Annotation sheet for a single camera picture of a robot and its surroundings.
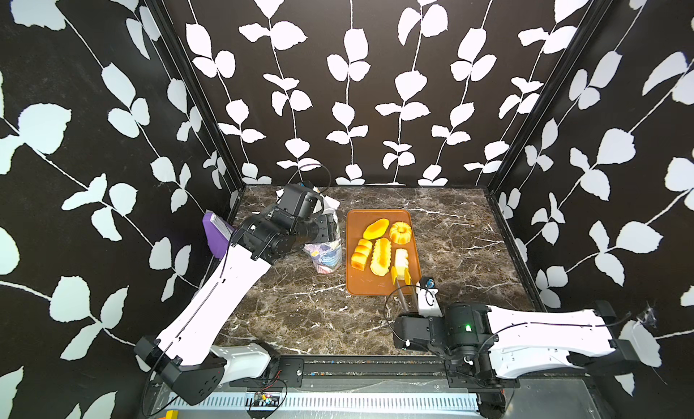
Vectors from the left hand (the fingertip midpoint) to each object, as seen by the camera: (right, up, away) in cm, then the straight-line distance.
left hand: (328, 223), depth 69 cm
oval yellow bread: (+15, -4, +32) cm, 36 cm away
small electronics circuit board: (-18, -47, +1) cm, 50 cm away
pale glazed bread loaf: (+23, -14, +23) cm, 36 cm away
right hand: (+20, -26, -2) cm, 33 cm away
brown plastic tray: (+10, -22, +22) cm, 33 cm away
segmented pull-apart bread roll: (+9, -11, +23) cm, 27 cm away
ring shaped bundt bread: (+25, -5, +32) cm, 41 cm away
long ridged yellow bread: (+16, -13, +24) cm, 32 cm away
